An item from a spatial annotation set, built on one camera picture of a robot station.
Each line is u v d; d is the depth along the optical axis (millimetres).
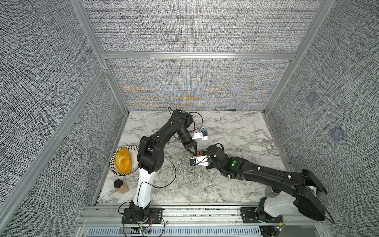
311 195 428
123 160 856
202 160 673
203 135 764
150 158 545
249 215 735
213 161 605
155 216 747
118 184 747
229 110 1211
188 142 750
